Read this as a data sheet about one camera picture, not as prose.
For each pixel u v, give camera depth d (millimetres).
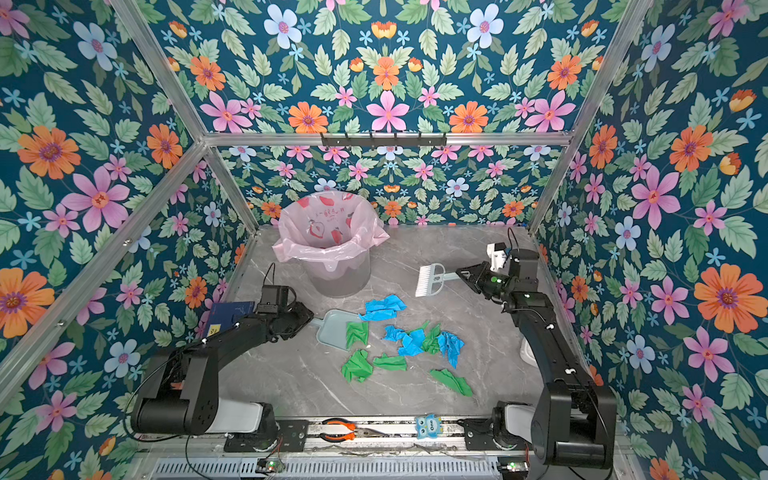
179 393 431
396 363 861
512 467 704
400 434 750
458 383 802
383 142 929
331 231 980
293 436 735
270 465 703
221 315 961
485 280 715
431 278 842
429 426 738
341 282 932
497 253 755
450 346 861
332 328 933
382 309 946
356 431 735
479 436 724
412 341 881
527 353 833
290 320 820
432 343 884
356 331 913
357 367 843
